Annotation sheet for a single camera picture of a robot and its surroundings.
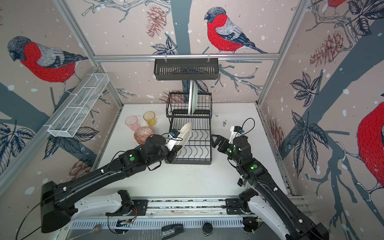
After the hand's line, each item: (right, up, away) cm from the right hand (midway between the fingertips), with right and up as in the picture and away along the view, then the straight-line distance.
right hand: (214, 139), depth 75 cm
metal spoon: (-55, -40, -8) cm, 69 cm away
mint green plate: (-10, +23, +2) cm, 25 cm away
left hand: (-17, -2, -5) cm, 18 cm away
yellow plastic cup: (-42, +11, +29) cm, 52 cm away
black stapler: (-21, -40, -9) cm, 46 cm away
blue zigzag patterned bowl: (-45, 0, +21) cm, 50 cm away
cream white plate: (-15, +4, -6) cm, 16 cm away
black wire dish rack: (-8, -10, +18) cm, 22 cm away
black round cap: (-5, -34, -15) cm, 38 cm away
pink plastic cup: (-55, +7, +28) cm, 62 cm away
